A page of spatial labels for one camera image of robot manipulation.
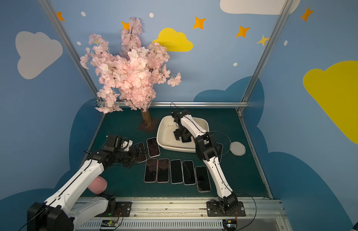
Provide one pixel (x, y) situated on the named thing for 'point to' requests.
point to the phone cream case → (153, 147)
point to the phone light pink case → (202, 178)
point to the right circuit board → (230, 224)
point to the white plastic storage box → (166, 138)
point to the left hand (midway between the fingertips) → (144, 154)
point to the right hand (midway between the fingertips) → (186, 135)
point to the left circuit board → (109, 223)
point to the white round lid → (237, 148)
